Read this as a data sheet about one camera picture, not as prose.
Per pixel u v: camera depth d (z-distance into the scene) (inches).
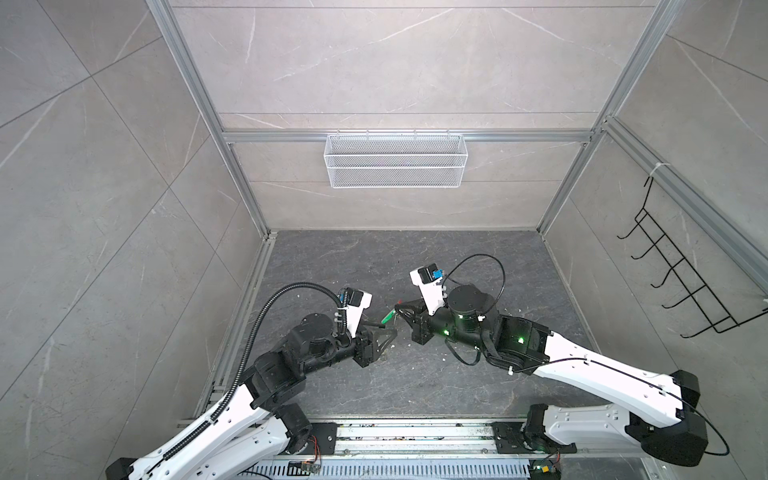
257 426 23.9
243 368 18.2
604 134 35.3
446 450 28.7
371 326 25.5
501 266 41.3
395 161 39.7
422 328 21.0
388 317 25.1
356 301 21.9
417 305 22.2
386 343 23.6
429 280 21.0
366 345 21.5
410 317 24.1
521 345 17.8
